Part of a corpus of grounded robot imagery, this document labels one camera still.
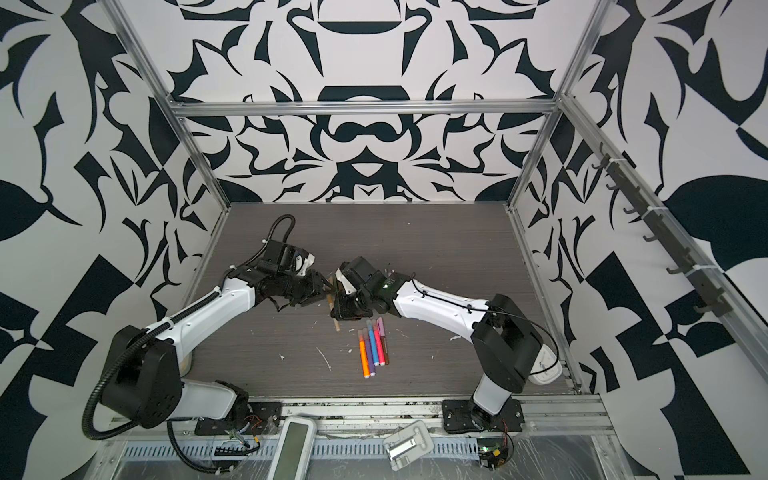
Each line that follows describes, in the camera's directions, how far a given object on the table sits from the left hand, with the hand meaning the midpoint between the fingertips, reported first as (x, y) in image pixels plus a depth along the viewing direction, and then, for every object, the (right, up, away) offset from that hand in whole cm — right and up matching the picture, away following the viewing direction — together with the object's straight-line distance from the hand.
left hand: (334, 286), depth 83 cm
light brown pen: (+2, -9, -5) cm, 10 cm away
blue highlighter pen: (+11, -18, +2) cm, 21 cm away
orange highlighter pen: (+8, -19, 0) cm, 21 cm away
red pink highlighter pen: (+13, -16, +4) cm, 21 cm away
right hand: (0, -6, -5) cm, 8 cm away
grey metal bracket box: (+19, -34, -13) cm, 41 cm away
